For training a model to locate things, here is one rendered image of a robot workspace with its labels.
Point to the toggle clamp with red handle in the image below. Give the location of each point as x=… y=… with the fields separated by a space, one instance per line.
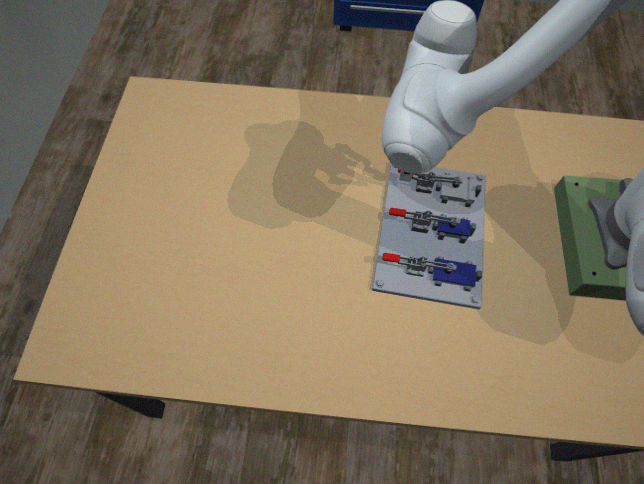
x=426 y=185
x=412 y=266
x=421 y=220

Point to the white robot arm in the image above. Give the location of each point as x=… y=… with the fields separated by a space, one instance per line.
x=432 y=110

